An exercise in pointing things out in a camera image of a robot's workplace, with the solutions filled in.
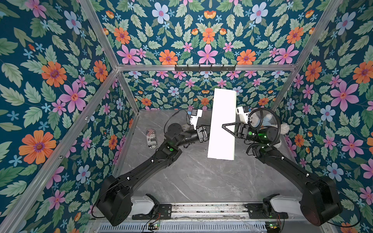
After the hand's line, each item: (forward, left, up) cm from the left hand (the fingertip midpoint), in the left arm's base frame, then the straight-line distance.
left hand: (218, 130), depth 60 cm
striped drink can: (+22, +39, -34) cm, 56 cm away
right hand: (0, -2, +1) cm, 2 cm away
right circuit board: (-33, -26, -40) cm, 58 cm away
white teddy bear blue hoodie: (+29, -41, -29) cm, 58 cm away
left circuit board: (-28, +35, -40) cm, 60 cm away
